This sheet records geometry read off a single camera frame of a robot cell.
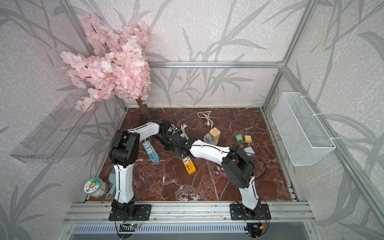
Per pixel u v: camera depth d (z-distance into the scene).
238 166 0.48
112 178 0.85
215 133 0.96
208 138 0.96
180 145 0.68
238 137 1.01
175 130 0.92
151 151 0.93
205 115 1.15
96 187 0.74
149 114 1.12
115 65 0.65
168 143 0.87
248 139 1.00
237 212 0.73
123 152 0.57
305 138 0.60
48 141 0.65
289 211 0.76
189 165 0.87
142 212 0.74
